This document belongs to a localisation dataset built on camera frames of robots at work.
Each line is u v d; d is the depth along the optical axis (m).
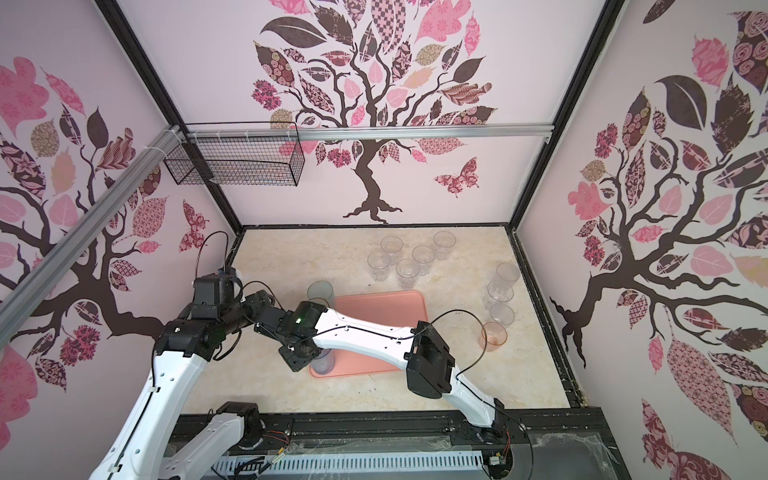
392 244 1.10
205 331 0.50
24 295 0.50
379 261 1.06
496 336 0.89
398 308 0.95
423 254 1.08
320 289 0.92
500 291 0.97
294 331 0.52
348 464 0.70
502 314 0.90
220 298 0.56
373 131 0.94
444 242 1.09
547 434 0.73
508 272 1.00
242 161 1.22
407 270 1.03
